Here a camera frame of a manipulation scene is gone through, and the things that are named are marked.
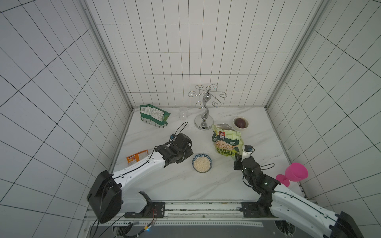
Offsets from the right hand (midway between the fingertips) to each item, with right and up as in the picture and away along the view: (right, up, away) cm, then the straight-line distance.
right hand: (231, 154), depth 83 cm
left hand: (-25, 0, -1) cm, 25 cm away
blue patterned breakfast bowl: (-17, -5, 0) cm, 18 cm away
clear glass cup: (-29, +25, +14) cm, 41 cm away
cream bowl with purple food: (+11, +17, +19) cm, 28 cm away
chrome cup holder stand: (-13, +18, +26) cm, 34 cm away
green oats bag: (-4, +8, -5) cm, 10 cm away
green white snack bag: (-50, +22, +18) cm, 58 cm away
